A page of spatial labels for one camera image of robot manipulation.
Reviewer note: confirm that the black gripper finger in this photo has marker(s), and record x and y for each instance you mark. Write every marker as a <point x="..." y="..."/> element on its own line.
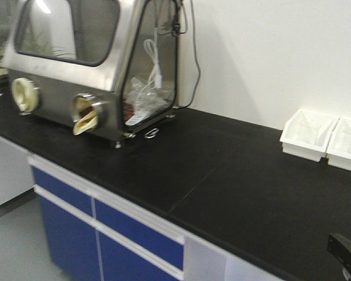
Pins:
<point x="342" y="246"/>

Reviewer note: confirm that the white plastic tray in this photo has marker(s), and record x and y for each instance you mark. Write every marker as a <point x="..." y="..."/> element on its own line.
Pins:
<point x="298" y="146"/>
<point x="345" y="161"/>

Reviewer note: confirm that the dark-top bench blue cabinets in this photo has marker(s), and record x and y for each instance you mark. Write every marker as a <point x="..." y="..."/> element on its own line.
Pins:
<point x="222" y="175"/>

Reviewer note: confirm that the blue and white packet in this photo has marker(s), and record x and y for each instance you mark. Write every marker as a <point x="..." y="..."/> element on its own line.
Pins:
<point x="136" y="119"/>

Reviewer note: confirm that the clear plastic bag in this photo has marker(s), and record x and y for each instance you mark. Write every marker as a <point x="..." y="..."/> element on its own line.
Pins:
<point x="143" y="96"/>

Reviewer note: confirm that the brown packet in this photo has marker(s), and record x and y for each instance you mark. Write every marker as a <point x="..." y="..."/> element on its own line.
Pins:
<point x="128" y="111"/>

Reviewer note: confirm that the cream rubber glove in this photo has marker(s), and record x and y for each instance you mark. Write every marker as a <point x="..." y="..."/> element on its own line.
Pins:
<point x="83" y="126"/>
<point x="23" y="95"/>

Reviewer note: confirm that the stainless steel glove box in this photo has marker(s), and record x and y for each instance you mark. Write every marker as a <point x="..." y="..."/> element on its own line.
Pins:
<point x="61" y="87"/>

